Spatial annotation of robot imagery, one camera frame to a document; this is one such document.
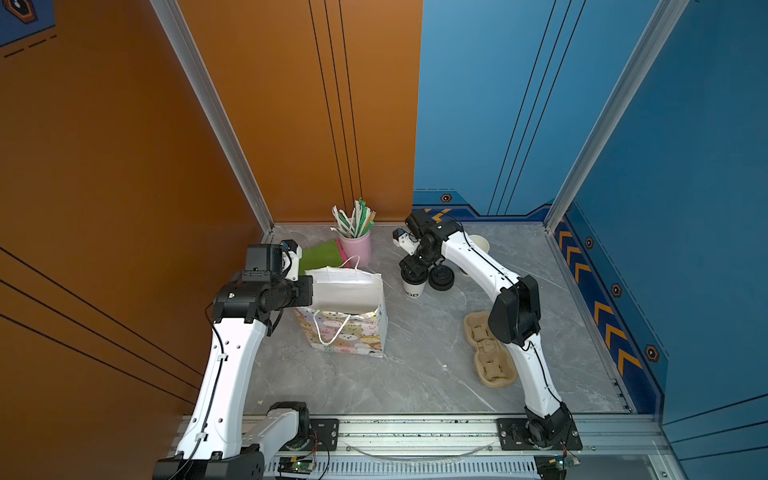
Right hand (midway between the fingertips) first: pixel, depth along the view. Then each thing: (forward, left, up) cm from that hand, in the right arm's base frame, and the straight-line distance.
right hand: (411, 266), depth 94 cm
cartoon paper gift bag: (-25, +15, +15) cm, 33 cm away
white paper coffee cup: (-5, -1, -6) cm, 8 cm away
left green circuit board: (-50, +29, -12) cm, 59 cm away
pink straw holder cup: (+10, +19, -4) cm, 22 cm away
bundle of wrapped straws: (+14, +17, +5) cm, 23 cm away
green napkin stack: (+12, +34, -8) cm, 37 cm away
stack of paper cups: (+8, -23, +3) cm, 24 cm away
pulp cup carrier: (-27, -23, -10) cm, 37 cm away
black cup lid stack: (0, -10, -7) cm, 12 cm away
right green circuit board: (-50, -33, -12) cm, 61 cm away
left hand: (-16, +27, +15) cm, 34 cm away
